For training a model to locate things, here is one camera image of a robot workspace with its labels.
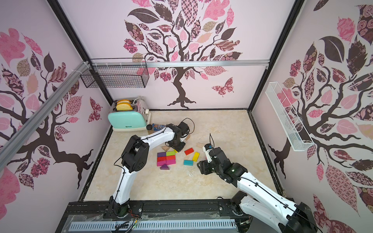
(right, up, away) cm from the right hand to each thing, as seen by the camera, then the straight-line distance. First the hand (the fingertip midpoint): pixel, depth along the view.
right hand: (202, 165), depth 79 cm
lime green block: (-21, +3, +16) cm, 27 cm away
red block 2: (-20, +1, +13) cm, 24 cm away
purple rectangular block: (-26, +2, +16) cm, 31 cm away
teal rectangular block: (-8, -2, +13) cm, 15 cm away
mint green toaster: (-47, +26, +24) cm, 59 cm away
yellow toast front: (-52, +35, +17) cm, 65 cm away
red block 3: (-8, +5, +16) cm, 18 cm away
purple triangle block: (-23, -4, +9) cm, 25 cm away
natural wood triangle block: (-23, +7, +15) cm, 28 cm away
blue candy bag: (-32, +21, +28) cm, 47 cm away
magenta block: (-25, -2, +11) cm, 28 cm away
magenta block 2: (-19, -1, +11) cm, 22 cm away
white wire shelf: (+48, +14, -8) cm, 51 cm away
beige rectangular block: (0, +8, +21) cm, 22 cm away
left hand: (-17, +6, +17) cm, 25 cm away
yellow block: (-3, +2, +13) cm, 14 cm away
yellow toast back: (-55, +39, +21) cm, 71 cm away
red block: (-25, +1, +14) cm, 28 cm away
